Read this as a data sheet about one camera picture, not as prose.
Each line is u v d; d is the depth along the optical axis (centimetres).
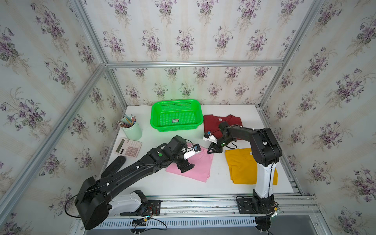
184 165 67
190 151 65
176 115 114
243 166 86
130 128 88
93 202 38
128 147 93
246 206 73
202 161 89
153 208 73
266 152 55
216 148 86
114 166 88
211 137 87
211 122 108
